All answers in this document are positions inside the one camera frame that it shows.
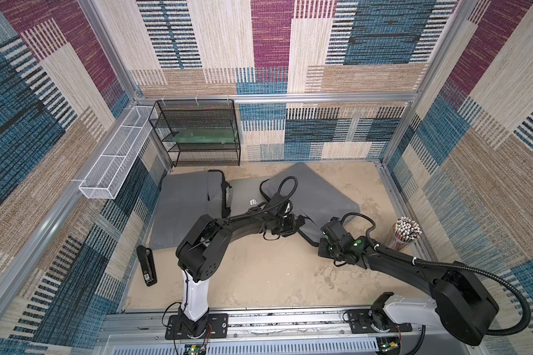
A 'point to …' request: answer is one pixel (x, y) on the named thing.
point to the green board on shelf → (203, 135)
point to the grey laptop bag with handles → (314, 197)
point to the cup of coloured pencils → (405, 231)
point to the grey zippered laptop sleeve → (183, 197)
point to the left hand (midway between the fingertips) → (299, 229)
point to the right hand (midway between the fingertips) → (324, 251)
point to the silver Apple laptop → (246, 194)
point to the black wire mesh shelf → (172, 115)
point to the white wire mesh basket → (104, 178)
